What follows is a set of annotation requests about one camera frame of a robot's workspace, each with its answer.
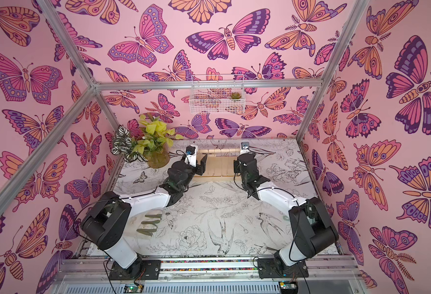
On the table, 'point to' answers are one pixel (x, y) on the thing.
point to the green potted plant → (150, 143)
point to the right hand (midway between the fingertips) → (244, 154)
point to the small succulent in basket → (236, 95)
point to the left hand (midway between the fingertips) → (203, 152)
